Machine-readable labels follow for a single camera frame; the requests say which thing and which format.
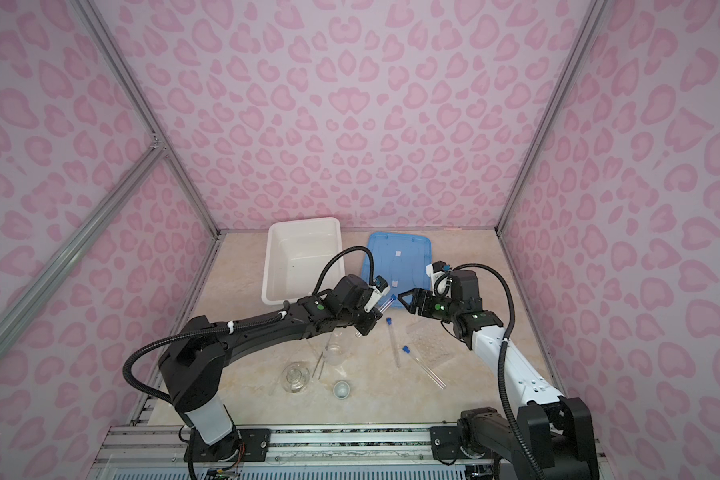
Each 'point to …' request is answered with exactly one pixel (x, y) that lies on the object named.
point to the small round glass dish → (341, 389)
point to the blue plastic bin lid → (402, 259)
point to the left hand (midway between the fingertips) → (383, 309)
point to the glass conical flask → (295, 376)
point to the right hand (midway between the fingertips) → (409, 296)
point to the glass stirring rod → (317, 364)
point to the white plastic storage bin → (296, 252)
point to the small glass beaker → (334, 350)
